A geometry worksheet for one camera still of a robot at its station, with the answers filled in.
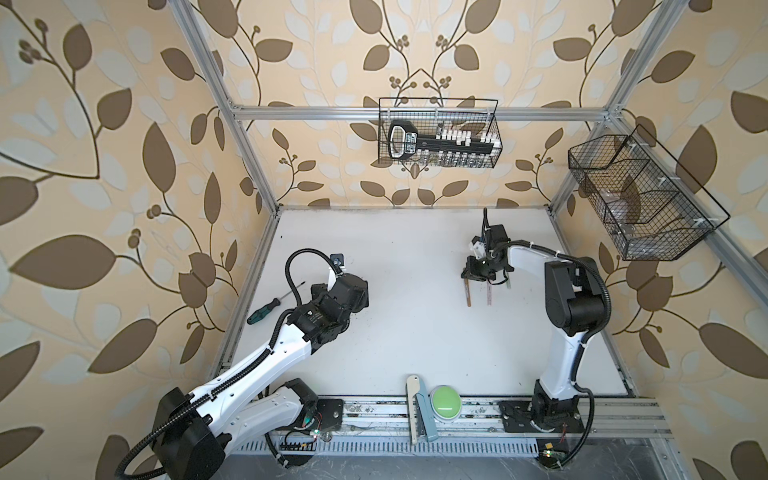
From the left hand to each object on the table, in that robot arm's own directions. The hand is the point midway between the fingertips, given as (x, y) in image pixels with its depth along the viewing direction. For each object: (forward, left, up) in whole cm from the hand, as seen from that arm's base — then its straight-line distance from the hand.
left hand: (348, 283), depth 79 cm
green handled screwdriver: (+2, +26, -17) cm, 31 cm away
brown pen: (+8, -36, -16) cm, 41 cm away
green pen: (+12, -51, -18) cm, 55 cm away
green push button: (-25, -27, -16) cm, 40 cm away
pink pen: (+7, -43, -17) cm, 47 cm away
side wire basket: (+13, -75, +18) cm, 79 cm away
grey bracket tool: (-24, -19, -14) cm, 34 cm away
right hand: (+13, -36, -16) cm, 42 cm away
